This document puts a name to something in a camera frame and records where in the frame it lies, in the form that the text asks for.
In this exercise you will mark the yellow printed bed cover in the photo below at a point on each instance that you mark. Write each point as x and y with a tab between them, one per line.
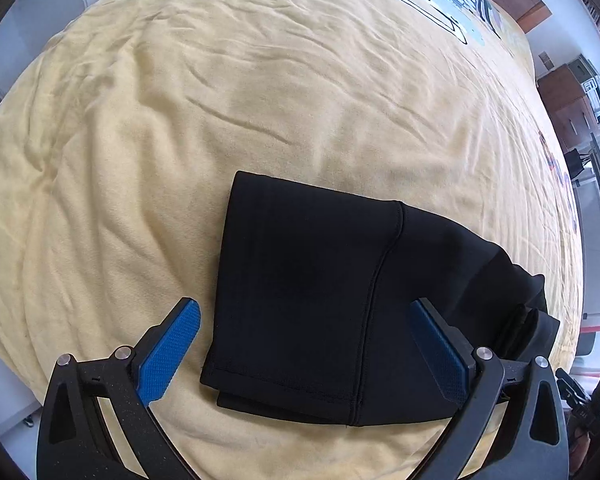
205	110

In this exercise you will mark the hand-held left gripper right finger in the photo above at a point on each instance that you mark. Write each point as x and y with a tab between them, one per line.
437	350

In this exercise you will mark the black pants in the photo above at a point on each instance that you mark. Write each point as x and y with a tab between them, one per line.
305	285

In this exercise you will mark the wooden dresser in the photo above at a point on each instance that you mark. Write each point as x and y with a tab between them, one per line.
567	110

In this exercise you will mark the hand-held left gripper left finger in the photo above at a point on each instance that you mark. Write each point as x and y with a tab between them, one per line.
172	350

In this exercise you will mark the black bag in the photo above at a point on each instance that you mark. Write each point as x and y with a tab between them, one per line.
576	161

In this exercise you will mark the white printer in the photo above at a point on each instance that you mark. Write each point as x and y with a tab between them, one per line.
596	95

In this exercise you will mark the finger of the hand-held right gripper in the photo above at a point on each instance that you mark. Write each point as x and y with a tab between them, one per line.
575	392

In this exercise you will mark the wall socket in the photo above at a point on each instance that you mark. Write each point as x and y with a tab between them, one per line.
545	60

